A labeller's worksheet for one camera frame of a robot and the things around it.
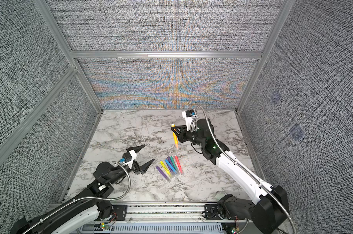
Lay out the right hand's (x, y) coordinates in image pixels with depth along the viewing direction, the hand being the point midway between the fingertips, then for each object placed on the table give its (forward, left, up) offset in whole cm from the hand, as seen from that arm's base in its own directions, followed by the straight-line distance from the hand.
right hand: (172, 125), depth 71 cm
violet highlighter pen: (-6, +2, -29) cm, 30 cm away
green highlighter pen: (-6, 0, -29) cm, 30 cm away
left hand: (-10, +11, -5) cm, 16 cm away
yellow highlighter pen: (-10, +5, -29) cm, 31 cm away
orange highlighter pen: (-5, -2, -3) cm, 6 cm away
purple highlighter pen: (-14, +5, -30) cm, 34 cm away
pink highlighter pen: (-7, -3, -30) cm, 31 cm away
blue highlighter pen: (-9, +1, -29) cm, 30 cm away
